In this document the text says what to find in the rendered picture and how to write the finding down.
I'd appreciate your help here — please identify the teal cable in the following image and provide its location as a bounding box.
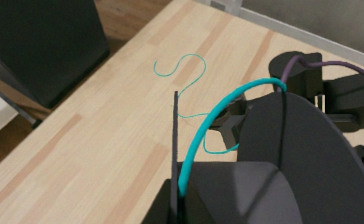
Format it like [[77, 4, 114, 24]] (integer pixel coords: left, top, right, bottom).
[[165, 54, 286, 224]]

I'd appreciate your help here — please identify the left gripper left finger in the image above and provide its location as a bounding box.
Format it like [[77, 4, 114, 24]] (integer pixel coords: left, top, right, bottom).
[[140, 178, 171, 224]]

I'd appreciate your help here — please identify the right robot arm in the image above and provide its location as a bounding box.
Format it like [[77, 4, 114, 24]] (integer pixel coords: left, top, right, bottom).
[[219, 51, 364, 150]]

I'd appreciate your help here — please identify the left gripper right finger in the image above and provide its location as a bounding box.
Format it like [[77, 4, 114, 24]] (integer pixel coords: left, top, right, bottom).
[[183, 179, 215, 224]]

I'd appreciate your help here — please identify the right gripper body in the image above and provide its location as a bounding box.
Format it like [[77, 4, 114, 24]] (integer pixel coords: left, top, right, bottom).
[[228, 93, 261, 138]]

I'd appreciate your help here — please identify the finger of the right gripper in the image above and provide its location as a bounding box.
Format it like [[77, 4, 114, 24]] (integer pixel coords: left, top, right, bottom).
[[208, 126, 221, 132], [211, 105, 231, 126]]

